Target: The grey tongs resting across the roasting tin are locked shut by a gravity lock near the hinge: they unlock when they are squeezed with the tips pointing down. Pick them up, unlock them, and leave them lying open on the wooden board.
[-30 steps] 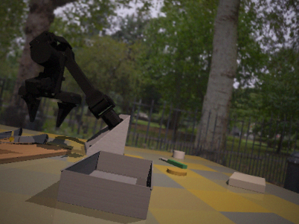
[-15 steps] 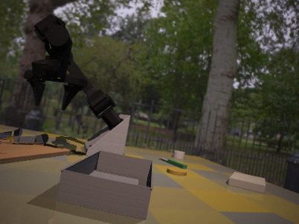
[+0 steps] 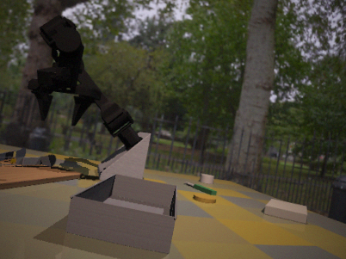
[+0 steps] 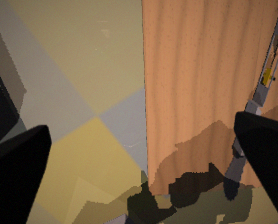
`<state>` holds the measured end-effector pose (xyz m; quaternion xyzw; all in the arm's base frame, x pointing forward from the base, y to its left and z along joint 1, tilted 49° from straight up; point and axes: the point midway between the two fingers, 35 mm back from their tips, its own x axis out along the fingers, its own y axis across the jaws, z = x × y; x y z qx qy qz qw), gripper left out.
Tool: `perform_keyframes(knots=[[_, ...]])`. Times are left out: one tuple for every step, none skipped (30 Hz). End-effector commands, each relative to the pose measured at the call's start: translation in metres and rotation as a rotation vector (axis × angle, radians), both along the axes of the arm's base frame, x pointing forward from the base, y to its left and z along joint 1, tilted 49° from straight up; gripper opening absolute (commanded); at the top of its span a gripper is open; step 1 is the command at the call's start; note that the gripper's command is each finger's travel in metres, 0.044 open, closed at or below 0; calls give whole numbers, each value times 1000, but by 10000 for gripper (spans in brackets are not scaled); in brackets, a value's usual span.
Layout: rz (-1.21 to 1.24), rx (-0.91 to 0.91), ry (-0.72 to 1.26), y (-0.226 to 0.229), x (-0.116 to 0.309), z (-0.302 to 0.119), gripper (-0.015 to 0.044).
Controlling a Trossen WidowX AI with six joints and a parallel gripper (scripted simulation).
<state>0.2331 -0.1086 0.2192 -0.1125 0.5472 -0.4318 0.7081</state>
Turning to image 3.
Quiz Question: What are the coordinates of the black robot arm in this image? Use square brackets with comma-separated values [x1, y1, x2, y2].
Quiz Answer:
[37, 15, 143, 151]

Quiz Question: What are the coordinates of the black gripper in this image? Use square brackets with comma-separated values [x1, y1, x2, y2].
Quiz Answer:
[28, 59, 102, 126]

